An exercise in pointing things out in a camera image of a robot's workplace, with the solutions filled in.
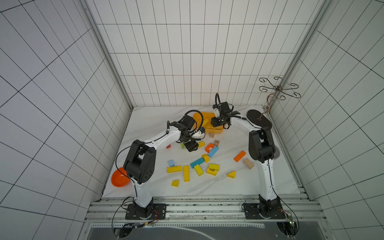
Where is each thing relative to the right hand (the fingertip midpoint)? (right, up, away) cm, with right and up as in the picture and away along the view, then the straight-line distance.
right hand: (217, 117), depth 106 cm
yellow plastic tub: (-10, -1, +1) cm, 10 cm away
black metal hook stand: (+33, +17, -19) cm, 42 cm away
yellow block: (-5, -30, -18) cm, 35 cm away
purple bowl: (+34, -22, -18) cm, 44 cm away
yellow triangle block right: (+5, -33, -22) cm, 40 cm away
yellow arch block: (-7, -32, -21) cm, 39 cm away
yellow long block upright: (-22, -33, -21) cm, 45 cm away
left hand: (-20, -18, -17) cm, 31 cm away
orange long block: (+12, -25, -14) cm, 31 cm away
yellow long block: (-12, -18, -8) cm, 23 cm away
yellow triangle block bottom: (-28, -38, -24) cm, 53 cm away
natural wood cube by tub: (-5, -12, -4) cm, 14 cm away
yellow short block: (-15, -31, -21) cm, 40 cm away
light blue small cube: (-31, -28, -17) cm, 45 cm away
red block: (-34, -19, -10) cm, 40 cm away
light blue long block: (-4, -22, -11) cm, 25 cm away
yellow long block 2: (-29, -31, -19) cm, 47 cm away
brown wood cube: (-2, -17, -9) cm, 20 cm away
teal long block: (-15, -28, -16) cm, 36 cm away
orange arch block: (-6, -19, -9) cm, 22 cm away
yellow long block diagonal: (-9, -3, +1) cm, 9 cm away
